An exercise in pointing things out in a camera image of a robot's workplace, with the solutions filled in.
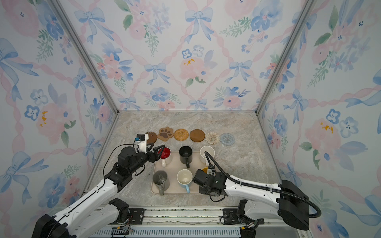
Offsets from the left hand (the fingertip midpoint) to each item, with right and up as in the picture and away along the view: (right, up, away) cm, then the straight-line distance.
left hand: (159, 143), depth 78 cm
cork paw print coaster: (-2, +4, +29) cm, 29 cm away
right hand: (+23, -24, +2) cm, 33 cm away
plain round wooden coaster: (+21, +3, +29) cm, 36 cm away
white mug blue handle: (+13, -20, +7) cm, 25 cm away
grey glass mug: (0, -21, +5) cm, 21 cm away
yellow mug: (+25, -16, +7) cm, 30 cm away
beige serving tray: (+8, -21, +7) cm, 23 cm away
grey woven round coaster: (+42, 0, +26) cm, 49 cm away
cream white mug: (+23, -8, +7) cm, 25 cm away
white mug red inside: (+2, -9, +8) cm, 13 cm away
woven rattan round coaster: (+9, +3, +29) cm, 30 cm away
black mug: (+13, -8, +14) cm, 21 cm away
